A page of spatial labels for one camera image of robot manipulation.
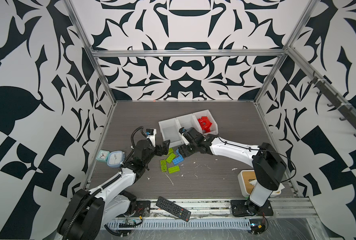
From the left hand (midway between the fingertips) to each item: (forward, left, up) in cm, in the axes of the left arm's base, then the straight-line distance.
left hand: (162, 137), depth 83 cm
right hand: (-3, -12, -7) cm, 14 cm away
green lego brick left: (-11, 0, -13) cm, 17 cm away
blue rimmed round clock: (-6, +28, -11) cm, 30 cm away
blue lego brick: (-8, -9, -13) cm, 17 cm away
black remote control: (-32, -5, -13) cm, 35 cm away
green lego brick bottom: (-13, -6, -14) cm, 20 cm away
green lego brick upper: (-2, -4, -13) cm, 14 cm away
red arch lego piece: (+15, -27, -9) cm, 32 cm away
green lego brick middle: (-5, -4, -15) cm, 16 cm away
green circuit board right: (-40, -45, -15) cm, 62 cm away
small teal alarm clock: (-4, +36, -12) cm, 38 cm away
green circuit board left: (-38, +17, -17) cm, 45 cm away
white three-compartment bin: (+14, -3, -12) cm, 18 cm away
